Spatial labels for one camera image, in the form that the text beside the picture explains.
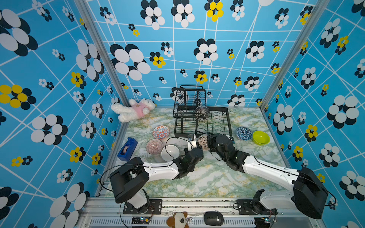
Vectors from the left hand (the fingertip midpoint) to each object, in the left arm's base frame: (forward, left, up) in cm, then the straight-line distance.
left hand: (202, 143), depth 83 cm
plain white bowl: (0, +18, -10) cm, 21 cm away
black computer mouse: (-36, -4, -11) cm, 38 cm away
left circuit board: (-36, +33, -16) cm, 52 cm away
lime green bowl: (+11, -43, -11) cm, 46 cm away
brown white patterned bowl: (+2, -1, -2) cm, 3 cm away
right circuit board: (-36, -29, -15) cm, 49 cm away
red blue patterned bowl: (+16, +28, -11) cm, 34 cm away
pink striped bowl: (+5, +31, -12) cm, 34 cm away
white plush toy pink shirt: (+31, +48, -3) cm, 57 cm away
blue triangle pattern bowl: (+15, -33, -12) cm, 38 cm away
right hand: (+3, -3, +7) cm, 8 cm away
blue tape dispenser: (-1, +47, -8) cm, 47 cm away
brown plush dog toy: (-37, +13, -11) cm, 40 cm away
